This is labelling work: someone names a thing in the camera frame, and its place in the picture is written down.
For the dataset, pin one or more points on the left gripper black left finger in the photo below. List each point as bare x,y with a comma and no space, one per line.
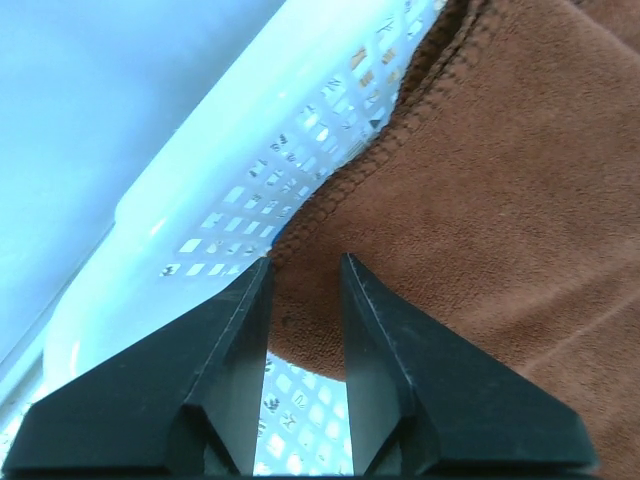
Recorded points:
185,400

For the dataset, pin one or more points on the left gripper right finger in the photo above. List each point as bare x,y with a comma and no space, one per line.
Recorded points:
422,400

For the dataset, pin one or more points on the white plastic basket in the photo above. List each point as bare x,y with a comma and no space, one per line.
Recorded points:
313,89

